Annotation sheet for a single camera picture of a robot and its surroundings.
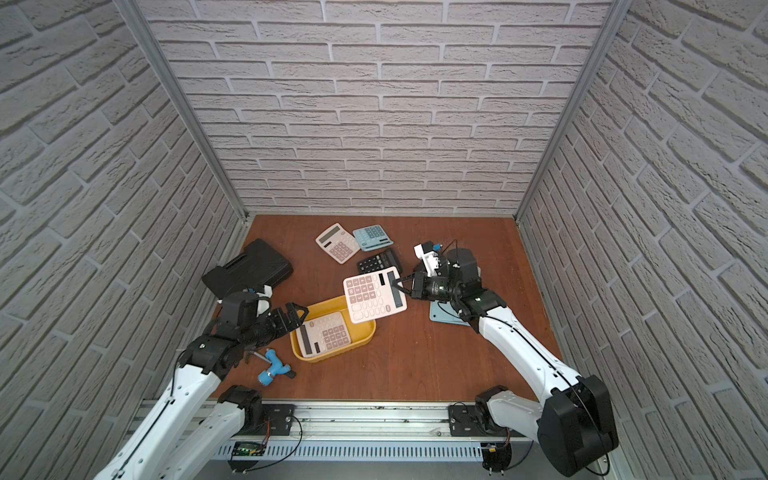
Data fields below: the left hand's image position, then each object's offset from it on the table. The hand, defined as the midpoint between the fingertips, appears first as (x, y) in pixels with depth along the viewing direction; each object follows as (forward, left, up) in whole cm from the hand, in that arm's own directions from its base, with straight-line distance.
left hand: (294, 309), depth 78 cm
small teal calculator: (+35, -20, -11) cm, 42 cm away
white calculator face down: (0, -21, +8) cm, 23 cm away
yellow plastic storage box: (-2, -17, -12) cm, 21 cm away
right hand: (+3, -28, +9) cm, 29 cm away
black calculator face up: (+25, -23, -11) cm, 36 cm away
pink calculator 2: (+32, -7, -11) cm, 35 cm away
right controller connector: (-32, -52, -13) cm, 62 cm away
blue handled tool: (-14, +7, -12) cm, 20 cm away
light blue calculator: (-6, -39, +11) cm, 41 cm away
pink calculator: (-2, -6, -12) cm, 13 cm away
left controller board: (-30, +10, -17) cm, 36 cm away
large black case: (+20, +18, -9) cm, 28 cm away
